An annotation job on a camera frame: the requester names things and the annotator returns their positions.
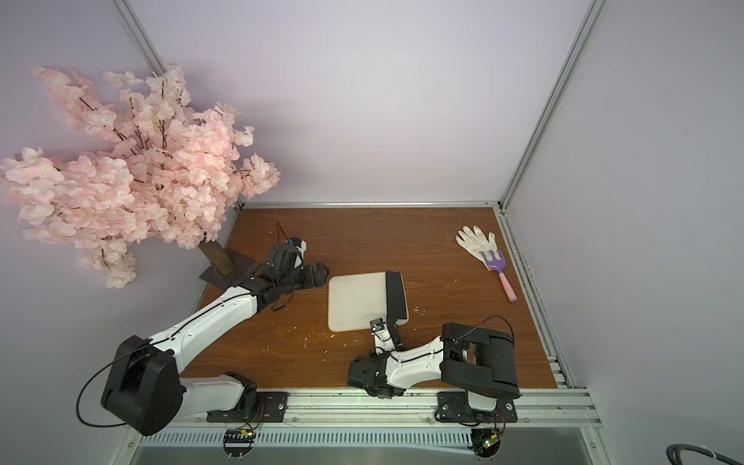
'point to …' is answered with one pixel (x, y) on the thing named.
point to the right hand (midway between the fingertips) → (390, 337)
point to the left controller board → (238, 442)
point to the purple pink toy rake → (499, 264)
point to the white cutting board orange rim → (356, 300)
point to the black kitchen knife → (395, 303)
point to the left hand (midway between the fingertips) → (319, 271)
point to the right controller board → (485, 442)
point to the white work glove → (477, 243)
